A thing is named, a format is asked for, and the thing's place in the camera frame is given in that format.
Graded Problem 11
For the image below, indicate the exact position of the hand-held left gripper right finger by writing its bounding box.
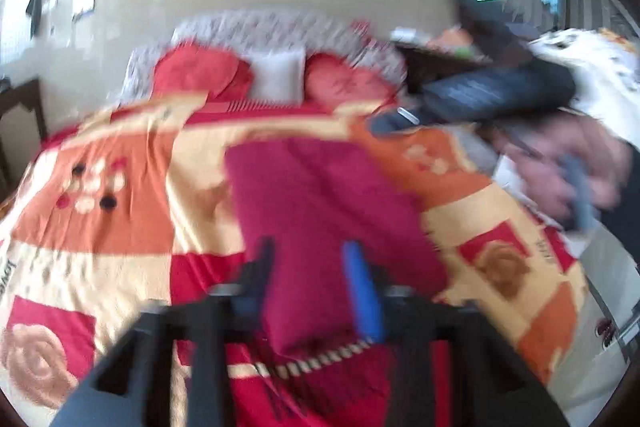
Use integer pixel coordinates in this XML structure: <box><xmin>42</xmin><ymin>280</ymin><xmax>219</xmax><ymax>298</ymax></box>
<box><xmin>341</xmin><ymin>241</ymin><xmax>571</xmax><ymax>427</ymax></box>

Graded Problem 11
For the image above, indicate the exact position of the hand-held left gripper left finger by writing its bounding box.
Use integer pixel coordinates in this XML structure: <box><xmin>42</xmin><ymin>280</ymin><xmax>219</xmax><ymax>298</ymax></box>
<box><xmin>52</xmin><ymin>236</ymin><xmax>276</xmax><ymax>427</ymax></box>

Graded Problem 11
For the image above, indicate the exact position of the white patterned chair cover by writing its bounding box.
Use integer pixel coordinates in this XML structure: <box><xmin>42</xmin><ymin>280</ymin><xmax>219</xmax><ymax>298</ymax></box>
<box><xmin>527</xmin><ymin>28</ymin><xmax>640</xmax><ymax>118</ymax></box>

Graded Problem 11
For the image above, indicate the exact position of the floral padded headboard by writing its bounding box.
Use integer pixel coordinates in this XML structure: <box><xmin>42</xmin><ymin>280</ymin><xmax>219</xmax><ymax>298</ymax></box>
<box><xmin>120</xmin><ymin>9</ymin><xmax>408</xmax><ymax>100</ymax></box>

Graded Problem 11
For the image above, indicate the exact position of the dark red sweater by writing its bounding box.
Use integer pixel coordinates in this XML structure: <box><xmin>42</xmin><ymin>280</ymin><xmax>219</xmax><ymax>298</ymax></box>
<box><xmin>224</xmin><ymin>138</ymin><xmax>448</xmax><ymax>353</ymax></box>

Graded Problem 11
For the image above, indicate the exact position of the dark carved wooden nightstand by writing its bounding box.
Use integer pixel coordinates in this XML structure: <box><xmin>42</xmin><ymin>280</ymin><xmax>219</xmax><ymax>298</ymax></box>
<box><xmin>392</xmin><ymin>39</ymin><xmax>501</xmax><ymax>95</ymax></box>

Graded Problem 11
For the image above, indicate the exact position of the red heart pillow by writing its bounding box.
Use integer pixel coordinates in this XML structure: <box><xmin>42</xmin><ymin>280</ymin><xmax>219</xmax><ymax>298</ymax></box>
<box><xmin>304</xmin><ymin>52</ymin><xmax>396</xmax><ymax>112</ymax></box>
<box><xmin>152</xmin><ymin>44</ymin><xmax>253</xmax><ymax>100</ymax></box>

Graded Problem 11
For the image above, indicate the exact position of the person's right hand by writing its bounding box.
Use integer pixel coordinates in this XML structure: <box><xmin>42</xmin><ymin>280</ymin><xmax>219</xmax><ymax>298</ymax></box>
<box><xmin>500</xmin><ymin>117</ymin><xmax>633</xmax><ymax>233</ymax></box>

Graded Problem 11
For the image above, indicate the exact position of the floral printed blanket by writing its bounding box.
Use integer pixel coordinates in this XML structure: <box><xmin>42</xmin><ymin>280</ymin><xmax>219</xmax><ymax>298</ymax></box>
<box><xmin>0</xmin><ymin>92</ymin><xmax>591</xmax><ymax>427</ymax></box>

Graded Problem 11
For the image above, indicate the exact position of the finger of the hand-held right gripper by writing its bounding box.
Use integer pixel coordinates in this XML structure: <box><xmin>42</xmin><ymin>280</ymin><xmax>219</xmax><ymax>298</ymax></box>
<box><xmin>370</xmin><ymin>106</ymin><xmax>422</xmax><ymax>138</ymax></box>

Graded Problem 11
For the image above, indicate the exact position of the dark wooden cabinet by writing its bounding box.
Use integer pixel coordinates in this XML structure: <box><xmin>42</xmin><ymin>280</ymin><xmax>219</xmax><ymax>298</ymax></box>
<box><xmin>0</xmin><ymin>77</ymin><xmax>48</xmax><ymax>202</ymax></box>

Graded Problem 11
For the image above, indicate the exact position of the white pillow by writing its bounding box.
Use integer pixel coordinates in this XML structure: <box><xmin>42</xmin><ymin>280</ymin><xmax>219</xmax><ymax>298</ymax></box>
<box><xmin>250</xmin><ymin>49</ymin><xmax>307</xmax><ymax>102</ymax></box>

